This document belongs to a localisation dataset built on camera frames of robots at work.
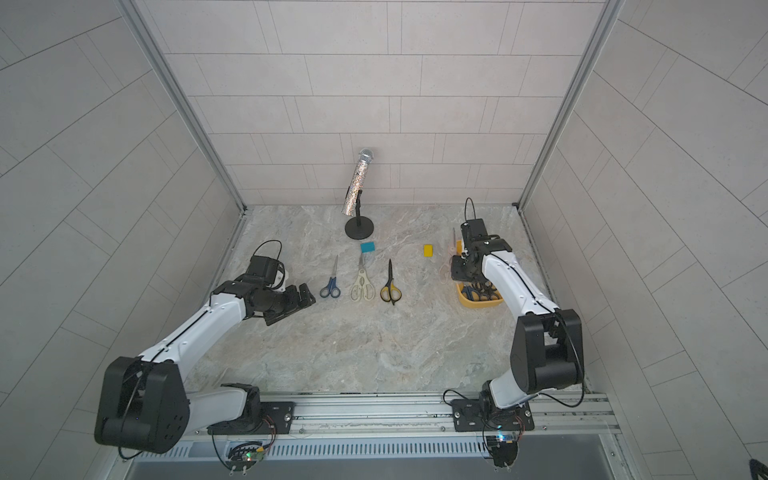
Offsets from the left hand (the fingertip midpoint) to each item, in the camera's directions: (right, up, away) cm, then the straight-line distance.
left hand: (309, 301), depth 86 cm
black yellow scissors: (+23, +1, +8) cm, 24 cm away
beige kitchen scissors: (+15, +2, +8) cm, 17 cm away
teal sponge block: (+15, +14, +20) cm, 29 cm away
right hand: (+44, +9, +3) cm, 45 cm away
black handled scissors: (+49, 0, +7) cm, 50 cm away
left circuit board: (-9, -31, -20) cm, 38 cm away
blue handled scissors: (+4, +2, +9) cm, 10 cm away
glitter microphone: (+16, +44, +7) cm, 47 cm away
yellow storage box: (+55, -1, +5) cm, 55 cm away
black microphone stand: (+11, +22, +23) cm, 33 cm away
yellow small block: (+36, +13, +17) cm, 42 cm away
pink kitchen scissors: (+42, +15, +4) cm, 45 cm away
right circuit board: (+50, -29, -18) cm, 61 cm away
